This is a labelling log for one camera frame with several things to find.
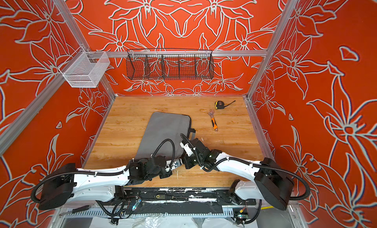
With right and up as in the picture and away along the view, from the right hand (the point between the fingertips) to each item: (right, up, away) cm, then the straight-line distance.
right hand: (181, 158), depth 80 cm
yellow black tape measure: (+29, +31, +30) cm, 52 cm away
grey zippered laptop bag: (-11, +12, +14) cm, 21 cm away
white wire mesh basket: (-62, +53, +10) cm, 82 cm away
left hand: (-3, -1, -1) cm, 4 cm away
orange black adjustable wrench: (+22, +19, +23) cm, 37 cm away
